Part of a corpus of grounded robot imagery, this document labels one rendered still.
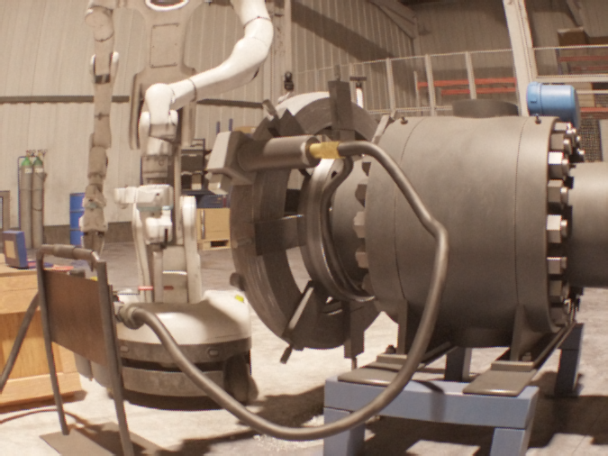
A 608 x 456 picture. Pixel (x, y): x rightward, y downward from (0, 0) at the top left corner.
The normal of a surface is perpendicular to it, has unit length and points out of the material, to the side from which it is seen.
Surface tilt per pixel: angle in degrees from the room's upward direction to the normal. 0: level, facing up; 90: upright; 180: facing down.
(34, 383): 90
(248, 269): 107
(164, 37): 124
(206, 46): 90
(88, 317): 90
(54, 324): 90
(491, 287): 117
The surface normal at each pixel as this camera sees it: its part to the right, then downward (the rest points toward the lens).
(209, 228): 0.79, 0.02
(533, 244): -0.62, 0.16
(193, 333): 0.38, 0.03
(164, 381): 0.08, 0.04
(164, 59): 0.12, 0.60
